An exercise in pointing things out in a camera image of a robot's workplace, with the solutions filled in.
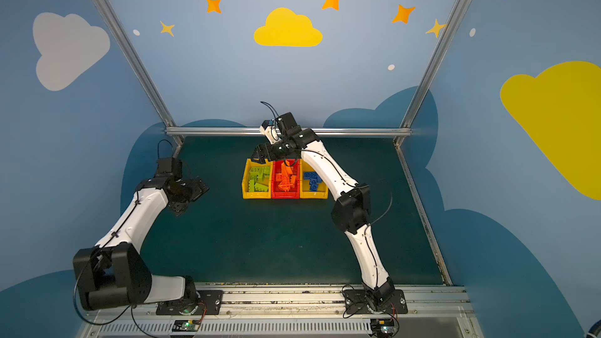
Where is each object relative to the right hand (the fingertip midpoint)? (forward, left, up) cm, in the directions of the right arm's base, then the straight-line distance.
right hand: (262, 153), depth 85 cm
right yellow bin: (-1, -16, -17) cm, 23 cm away
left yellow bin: (-6, +8, -19) cm, 22 cm away
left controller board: (-52, +18, -22) cm, 59 cm away
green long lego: (0, +3, -21) cm, 21 cm away
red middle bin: (-4, -4, -20) cm, 21 cm away
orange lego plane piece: (+2, -7, -19) cm, 20 cm away
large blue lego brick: (+6, -19, -21) cm, 29 cm away
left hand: (-12, +22, -10) cm, 27 cm away
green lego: (+5, +5, -20) cm, 21 cm away
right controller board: (-49, -43, -24) cm, 69 cm away
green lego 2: (-1, +8, -20) cm, 22 cm away
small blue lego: (0, -20, -21) cm, 29 cm away
